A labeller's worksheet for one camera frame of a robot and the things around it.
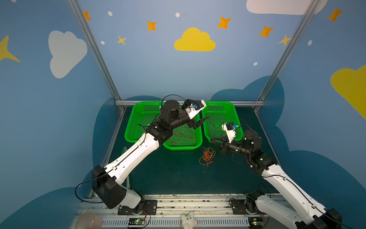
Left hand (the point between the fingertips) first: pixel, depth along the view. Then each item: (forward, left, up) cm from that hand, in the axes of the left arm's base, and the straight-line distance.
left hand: (202, 105), depth 66 cm
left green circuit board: (-43, +31, -41) cm, 67 cm away
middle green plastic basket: (+3, +8, -42) cm, 43 cm away
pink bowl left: (-44, +55, -40) cm, 81 cm away
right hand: (-9, -7, -14) cm, 18 cm away
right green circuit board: (-42, -30, -41) cm, 66 cm away
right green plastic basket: (+28, -19, -35) cm, 49 cm away
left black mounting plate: (-38, +25, -40) cm, 61 cm away
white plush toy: (-43, +5, -36) cm, 56 cm away
